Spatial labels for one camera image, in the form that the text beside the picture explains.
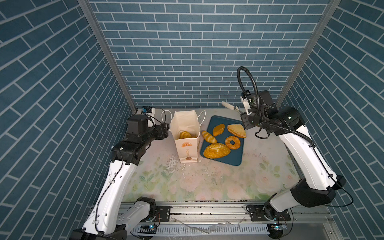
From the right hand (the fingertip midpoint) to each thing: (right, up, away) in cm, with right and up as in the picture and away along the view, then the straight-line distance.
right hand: (245, 113), depth 68 cm
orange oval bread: (-8, -9, +34) cm, 36 cm away
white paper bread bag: (-31, -3, +19) cm, 36 cm away
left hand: (-38, -5, +2) cm, 38 cm away
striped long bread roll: (-15, -14, +31) cm, 37 cm away
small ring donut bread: (+2, -20, +29) cm, 35 cm away
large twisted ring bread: (-30, -12, +27) cm, 42 cm away
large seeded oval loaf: (-10, -22, +23) cm, 34 cm away
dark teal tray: (+2, -25, +23) cm, 35 cm away
